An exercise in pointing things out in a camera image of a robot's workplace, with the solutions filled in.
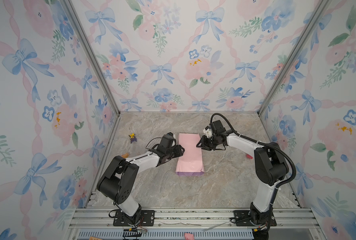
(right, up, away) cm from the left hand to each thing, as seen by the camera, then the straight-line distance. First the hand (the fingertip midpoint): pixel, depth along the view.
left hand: (183, 149), depth 91 cm
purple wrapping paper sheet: (+4, -7, -5) cm, 10 cm away
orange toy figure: (-36, -4, +2) cm, 36 cm away
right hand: (+9, +2, +3) cm, 9 cm away
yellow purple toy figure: (-34, +6, +11) cm, 37 cm away
